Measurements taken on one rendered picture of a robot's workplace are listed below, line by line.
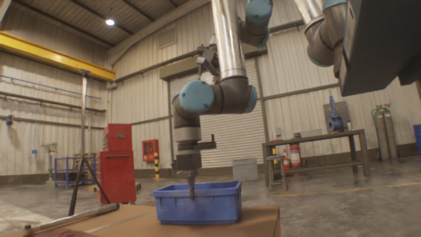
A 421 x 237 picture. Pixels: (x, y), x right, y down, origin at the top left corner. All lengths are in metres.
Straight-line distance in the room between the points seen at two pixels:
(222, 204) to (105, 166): 2.49
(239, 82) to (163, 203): 0.48
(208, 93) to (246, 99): 0.12
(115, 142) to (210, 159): 5.87
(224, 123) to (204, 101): 7.77
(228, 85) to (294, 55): 7.76
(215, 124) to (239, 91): 7.86
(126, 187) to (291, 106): 6.20
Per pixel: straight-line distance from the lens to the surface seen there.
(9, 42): 10.76
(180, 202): 0.76
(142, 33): 12.26
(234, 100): 0.63
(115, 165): 3.10
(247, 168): 5.59
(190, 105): 0.58
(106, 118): 12.39
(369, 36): 0.42
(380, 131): 7.41
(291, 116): 7.83
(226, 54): 0.69
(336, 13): 0.82
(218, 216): 0.74
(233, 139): 8.18
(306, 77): 8.06
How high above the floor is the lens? 0.69
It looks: 11 degrees up
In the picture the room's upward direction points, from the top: 5 degrees counter-clockwise
